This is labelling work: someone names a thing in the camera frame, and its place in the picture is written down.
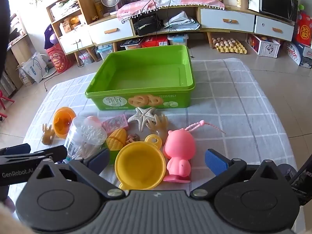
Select white drawer wooden handle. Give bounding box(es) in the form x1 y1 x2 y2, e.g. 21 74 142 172
255 16 294 42
200 8 255 33
89 18 134 45

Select yellow toy corn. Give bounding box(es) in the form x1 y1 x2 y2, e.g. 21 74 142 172
104 128 128 165

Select white red carton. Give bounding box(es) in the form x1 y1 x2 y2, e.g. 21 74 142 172
285 41 308 65

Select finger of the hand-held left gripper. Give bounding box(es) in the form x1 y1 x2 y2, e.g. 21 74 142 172
0 144 31 155
29 146 68 165

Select clear cotton swab jar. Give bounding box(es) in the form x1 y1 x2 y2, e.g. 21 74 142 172
64 116 108 162

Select black printed packet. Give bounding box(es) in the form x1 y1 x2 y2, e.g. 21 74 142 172
290 161 312 206

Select flat red carton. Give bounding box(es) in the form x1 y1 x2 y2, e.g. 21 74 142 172
141 35 169 48

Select orange pumpkin-shaped bowl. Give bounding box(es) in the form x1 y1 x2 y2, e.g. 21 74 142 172
53 107 77 139

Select grey checked tablecloth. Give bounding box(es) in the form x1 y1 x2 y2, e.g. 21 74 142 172
7 58 300 200

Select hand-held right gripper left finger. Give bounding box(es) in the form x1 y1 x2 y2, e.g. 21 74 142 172
27 148 125 199

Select brown monkey figurine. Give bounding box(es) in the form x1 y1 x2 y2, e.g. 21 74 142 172
125 133 140 147

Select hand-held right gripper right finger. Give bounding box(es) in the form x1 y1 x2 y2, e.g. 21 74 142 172
190 149 291 199

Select red gift box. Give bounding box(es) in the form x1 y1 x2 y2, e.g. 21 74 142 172
292 11 312 47

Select black bag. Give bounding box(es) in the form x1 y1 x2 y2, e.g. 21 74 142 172
134 15 163 36

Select white plastic crate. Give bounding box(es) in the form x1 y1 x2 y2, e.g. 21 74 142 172
247 34 281 58

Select green plastic basket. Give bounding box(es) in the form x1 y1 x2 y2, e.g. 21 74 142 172
85 44 196 110

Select pink rubber animal toy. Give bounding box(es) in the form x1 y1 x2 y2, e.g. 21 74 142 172
163 120 226 183

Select long wooden tv cabinet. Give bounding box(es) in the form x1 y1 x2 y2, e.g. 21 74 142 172
88 4 296 54

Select red stool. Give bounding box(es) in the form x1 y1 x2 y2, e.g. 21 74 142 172
0 90 15 119

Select white starfish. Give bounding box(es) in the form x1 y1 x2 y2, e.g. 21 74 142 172
127 106 156 131

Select yellow plastic cup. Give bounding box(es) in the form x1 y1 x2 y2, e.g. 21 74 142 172
114 135 167 191

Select red printed bucket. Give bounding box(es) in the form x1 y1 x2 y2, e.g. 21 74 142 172
46 43 74 73

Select pink clear capsule toy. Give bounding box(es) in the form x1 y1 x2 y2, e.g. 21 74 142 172
84 115 104 131

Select clear storage box blue lid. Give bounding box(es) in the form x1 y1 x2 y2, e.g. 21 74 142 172
97 44 114 60

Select wooden shelf cabinet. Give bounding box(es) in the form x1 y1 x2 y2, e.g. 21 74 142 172
46 0 98 62

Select small pink printed box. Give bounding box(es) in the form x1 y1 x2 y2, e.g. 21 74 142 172
102 113 129 133

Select clear storage box white lid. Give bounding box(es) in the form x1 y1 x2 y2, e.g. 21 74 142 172
168 34 189 47

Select blue white carton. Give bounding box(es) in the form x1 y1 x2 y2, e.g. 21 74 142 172
299 51 312 69

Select folded pale papers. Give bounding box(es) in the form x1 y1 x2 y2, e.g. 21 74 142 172
163 11 199 31

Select tan rubber hand model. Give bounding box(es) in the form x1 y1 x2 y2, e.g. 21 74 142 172
41 123 55 145
146 114 169 139

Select black white microwave oven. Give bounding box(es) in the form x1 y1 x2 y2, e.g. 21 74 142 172
247 0 299 22

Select pink tasselled cloth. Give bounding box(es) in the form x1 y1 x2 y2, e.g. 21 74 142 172
116 0 226 23

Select white plastic bag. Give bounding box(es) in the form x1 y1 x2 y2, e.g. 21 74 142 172
19 52 49 83

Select tray of eggs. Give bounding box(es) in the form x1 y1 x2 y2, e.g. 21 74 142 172
212 37 248 54

